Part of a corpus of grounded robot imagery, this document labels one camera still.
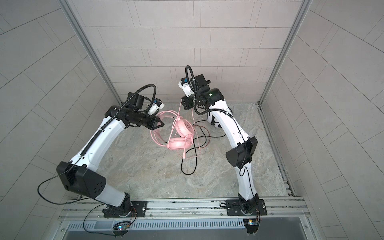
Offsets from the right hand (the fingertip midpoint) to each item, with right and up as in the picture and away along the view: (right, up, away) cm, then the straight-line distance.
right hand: (182, 101), depth 78 cm
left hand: (-8, -11, -3) cm, 13 cm away
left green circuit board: (-25, -57, -14) cm, 64 cm away
